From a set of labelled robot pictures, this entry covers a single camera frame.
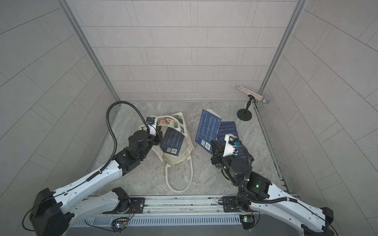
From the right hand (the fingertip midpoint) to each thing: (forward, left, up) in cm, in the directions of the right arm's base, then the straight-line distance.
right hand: (209, 142), depth 66 cm
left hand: (+13, +22, -1) cm, 26 cm away
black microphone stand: (+35, -32, -24) cm, 53 cm away
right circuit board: (-28, -16, -26) cm, 41 cm away
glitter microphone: (+31, -33, -3) cm, 45 cm away
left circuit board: (-26, +43, -20) cm, 54 cm away
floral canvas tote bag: (+16, +17, -4) cm, 24 cm away
